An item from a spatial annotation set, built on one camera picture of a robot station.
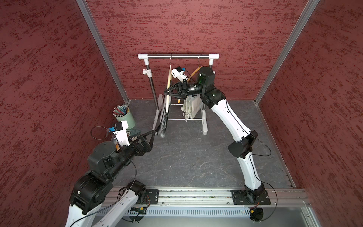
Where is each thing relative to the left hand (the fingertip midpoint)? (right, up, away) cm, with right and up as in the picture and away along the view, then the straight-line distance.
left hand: (147, 136), depth 58 cm
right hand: (+7, +18, +3) cm, 19 cm away
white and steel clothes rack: (+30, +4, +46) cm, 55 cm away
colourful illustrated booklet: (-23, -5, +42) cm, 48 cm away
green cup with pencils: (-29, +10, +40) cm, 51 cm away
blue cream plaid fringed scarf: (+20, +14, +29) cm, 38 cm away
